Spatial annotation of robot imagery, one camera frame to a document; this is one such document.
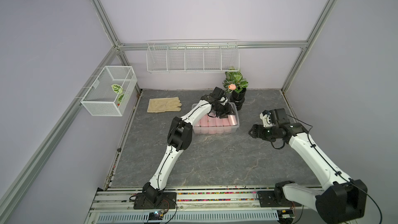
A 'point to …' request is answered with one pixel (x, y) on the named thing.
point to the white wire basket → (112, 93)
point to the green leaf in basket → (117, 88)
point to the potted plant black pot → (238, 98)
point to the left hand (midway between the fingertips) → (235, 115)
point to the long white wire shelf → (193, 55)
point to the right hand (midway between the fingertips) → (254, 132)
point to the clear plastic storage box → (196, 126)
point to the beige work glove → (163, 104)
